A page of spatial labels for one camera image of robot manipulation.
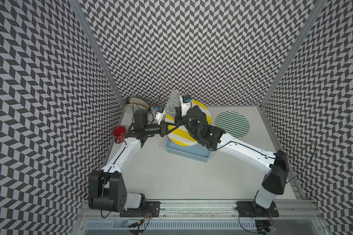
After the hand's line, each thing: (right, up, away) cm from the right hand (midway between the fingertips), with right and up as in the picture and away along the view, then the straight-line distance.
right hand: (177, 109), depth 71 cm
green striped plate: (+43, -9, +43) cm, 62 cm away
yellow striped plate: (+2, -14, +6) cm, 15 cm away
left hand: (-1, -9, +4) cm, 10 cm away
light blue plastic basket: (+11, -26, +20) cm, 35 cm away
